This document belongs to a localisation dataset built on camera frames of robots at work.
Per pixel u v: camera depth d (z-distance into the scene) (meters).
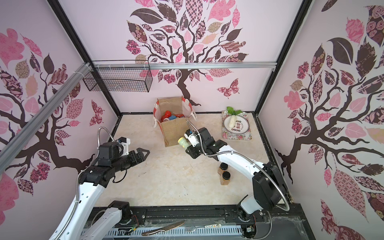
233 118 1.10
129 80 0.81
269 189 0.42
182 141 0.83
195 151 0.73
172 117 1.05
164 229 0.70
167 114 1.06
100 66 0.91
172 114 1.08
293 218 0.73
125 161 0.62
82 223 0.43
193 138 0.73
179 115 1.10
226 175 0.78
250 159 0.49
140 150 0.67
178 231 0.70
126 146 0.67
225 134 1.07
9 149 0.50
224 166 0.81
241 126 1.10
